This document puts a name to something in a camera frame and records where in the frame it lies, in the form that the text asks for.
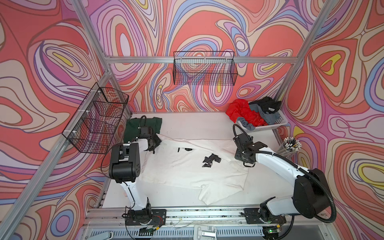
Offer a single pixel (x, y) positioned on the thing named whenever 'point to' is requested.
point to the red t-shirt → (239, 108)
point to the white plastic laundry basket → (281, 120)
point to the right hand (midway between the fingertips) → (243, 159)
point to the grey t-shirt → (269, 118)
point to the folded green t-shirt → (133, 125)
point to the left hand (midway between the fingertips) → (161, 139)
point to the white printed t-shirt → (204, 165)
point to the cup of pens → (290, 146)
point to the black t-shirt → (268, 104)
